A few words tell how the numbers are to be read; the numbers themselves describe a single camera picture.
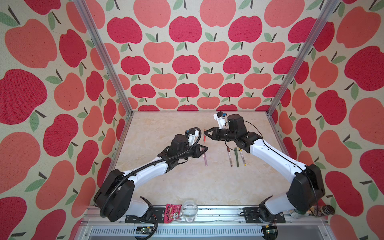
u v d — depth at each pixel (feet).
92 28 2.51
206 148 2.57
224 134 2.25
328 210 2.21
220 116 2.37
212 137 2.40
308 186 1.43
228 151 3.23
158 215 2.43
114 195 1.37
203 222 2.40
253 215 2.41
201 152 2.51
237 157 3.14
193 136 2.41
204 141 2.58
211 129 2.47
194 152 2.34
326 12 2.34
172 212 2.45
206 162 3.07
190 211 2.47
